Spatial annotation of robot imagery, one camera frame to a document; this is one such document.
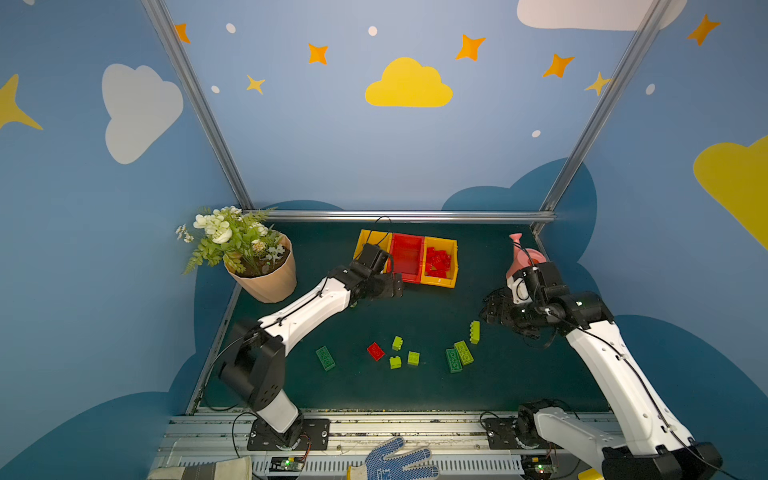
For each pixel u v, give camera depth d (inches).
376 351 34.6
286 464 27.8
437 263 42.0
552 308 20.0
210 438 29.5
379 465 27.5
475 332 35.5
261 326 18.1
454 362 33.8
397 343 34.7
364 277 25.6
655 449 14.7
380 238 43.9
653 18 27.6
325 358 33.7
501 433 29.5
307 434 29.0
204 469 27.3
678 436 14.9
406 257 45.2
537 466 28.1
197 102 32.9
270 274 33.3
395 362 33.3
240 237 31.0
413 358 33.9
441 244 42.5
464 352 34.5
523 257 38.8
